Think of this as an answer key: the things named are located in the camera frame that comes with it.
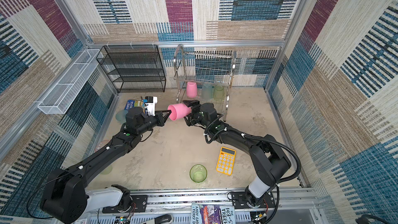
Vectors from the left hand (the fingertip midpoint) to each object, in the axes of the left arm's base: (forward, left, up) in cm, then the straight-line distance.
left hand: (171, 109), depth 79 cm
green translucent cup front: (-24, -13, -24) cm, 36 cm away
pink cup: (+26, -9, -12) cm, 30 cm away
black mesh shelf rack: (+42, +32, -7) cm, 53 cm away
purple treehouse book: (-42, -19, -22) cm, 51 cm away
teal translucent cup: (+24, -20, -13) cm, 34 cm away
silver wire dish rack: (+41, -18, -14) cm, 46 cm away
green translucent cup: (+25, -27, -15) cm, 40 cm away
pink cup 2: (-2, -4, +1) cm, 4 cm away
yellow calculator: (-18, -28, -23) cm, 40 cm away
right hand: (+1, -4, -1) cm, 5 cm away
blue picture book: (+22, +32, -21) cm, 44 cm away
